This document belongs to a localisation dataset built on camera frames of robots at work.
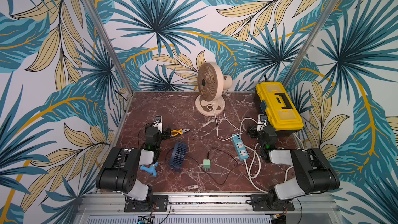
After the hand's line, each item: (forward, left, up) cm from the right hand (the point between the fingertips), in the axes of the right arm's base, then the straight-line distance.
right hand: (258, 122), depth 93 cm
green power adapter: (-21, +32, -7) cm, 39 cm away
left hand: (+1, +59, -1) cm, 59 cm away
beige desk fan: (+16, +28, +18) cm, 37 cm away
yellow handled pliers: (0, +47, -8) cm, 48 cm away
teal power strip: (-14, +12, -6) cm, 20 cm away
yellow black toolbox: (+7, -11, +8) cm, 15 cm away
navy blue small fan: (-19, +46, +2) cm, 50 cm away
